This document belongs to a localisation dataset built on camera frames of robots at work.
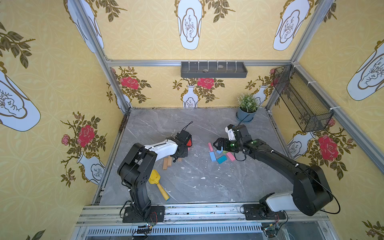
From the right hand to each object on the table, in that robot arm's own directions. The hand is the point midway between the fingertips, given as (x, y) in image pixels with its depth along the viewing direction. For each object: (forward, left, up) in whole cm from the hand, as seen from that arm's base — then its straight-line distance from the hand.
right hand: (219, 146), depth 86 cm
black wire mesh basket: (+15, -50, +14) cm, 54 cm away
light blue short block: (+2, -2, -10) cm, 10 cm away
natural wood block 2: (-8, +32, -9) cm, 34 cm away
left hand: (+1, +22, -11) cm, 24 cm away
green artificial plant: (+30, -21, +5) cm, 37 cm away
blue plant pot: (+30, -22, -7) cm, 37 cm away
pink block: (+4, +4, -7) cm, 9 cm away
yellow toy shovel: (-17, +36, -9) cm, 41 cm away
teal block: (-3, -3, -11) cm, 11 cm away
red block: (-3, +16, +7) cm, 18 cm away
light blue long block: (-2, +3, -10) cm, 10 cm away
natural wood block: (-5, +23, -10) cm, 26 cm away
